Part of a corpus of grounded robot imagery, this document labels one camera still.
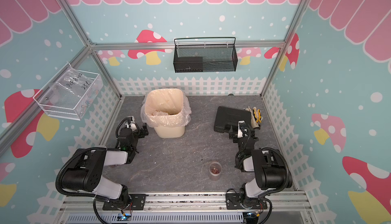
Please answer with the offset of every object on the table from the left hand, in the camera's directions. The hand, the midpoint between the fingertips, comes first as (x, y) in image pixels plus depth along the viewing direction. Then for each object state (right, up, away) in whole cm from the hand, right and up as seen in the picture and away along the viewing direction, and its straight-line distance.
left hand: (139, 125), depth 93 cm
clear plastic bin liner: (+13, +11, +6) cm, 18 cm away
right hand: (+62, 0, -3) cm, 62 cm away
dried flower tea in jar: (+46, -24, -10) cm, 53 cm away
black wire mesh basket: (+42, +41, -1) cm, 59 cm away
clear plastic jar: (+47, -19, -17) cm, 53 cm away
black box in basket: (+32, +38, +1) cm, 50 cm away
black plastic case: (+56, +4, +13) cm, 57 cm away
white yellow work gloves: (+77, +4, +13) cm, 78 cm away
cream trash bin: (+22, -5, +2) cm, 23 cm away
